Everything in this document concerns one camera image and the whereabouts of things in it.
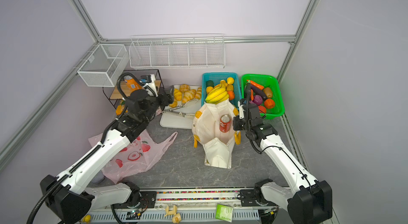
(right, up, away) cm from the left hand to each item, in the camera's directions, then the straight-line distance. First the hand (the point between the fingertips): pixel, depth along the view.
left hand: (169, 89), depth 71 cm
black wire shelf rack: (-37, -4, +21) cm, 42 cm away
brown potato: (+60, +1, +41) cm, 72 cm away
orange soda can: (-26, +5, +17) cm, 32 cm away
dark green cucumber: (+45, +5, +41) cm, 62 cm away
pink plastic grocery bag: (-18, -33, +17) cm, 41 cm away
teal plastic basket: (+19, +10, +47) cm, 52 cm away
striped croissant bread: (+3, -1, +40) cm, 40 cm away
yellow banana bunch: (+23, -2, +30) cm, 38 cm away
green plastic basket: (+60, +9, +44) cm, 75 cm away
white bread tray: (0, -15, +31) cm, 34 cm away
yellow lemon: (+33, +10, +44) cm, 56 cm away
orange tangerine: (+33, -1, +37) cm, 49 cm away
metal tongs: (-7, -12, +34) cm, 37 cm away
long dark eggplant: (+53, +2, +42) cm, 68 cm away
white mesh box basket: (-49, +16, +28) cm, 59 cm away
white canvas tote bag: (+20, -21, +26) cm, 39 cm away
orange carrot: (+53, +7, +44) cm, 69 cm away
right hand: (+32, -15, +10) cm, 37 cm away
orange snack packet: (-39, -10, +28) cm, 49 cm away
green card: (+25, -55, -2) cm, 60 cm away
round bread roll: (-1, +5, +44) cm, 44 cm away
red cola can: (+27, -18, +18) cm, 37 cm away
